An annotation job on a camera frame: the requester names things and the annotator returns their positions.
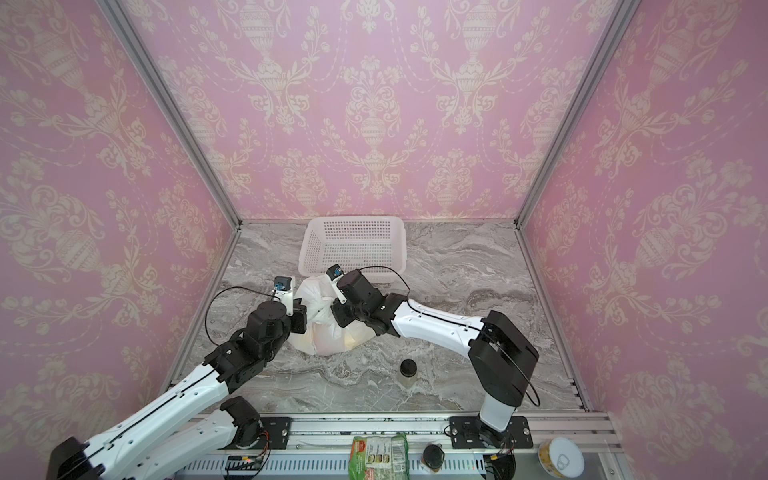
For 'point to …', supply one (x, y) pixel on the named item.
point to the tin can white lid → (561, 457)
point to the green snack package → (379, 458)
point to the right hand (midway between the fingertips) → (336, 301)
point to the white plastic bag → (323, 335)
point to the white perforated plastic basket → (376, 246)
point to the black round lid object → (433, 456)
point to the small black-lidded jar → (408, 372)
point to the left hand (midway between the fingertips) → (303, 300)
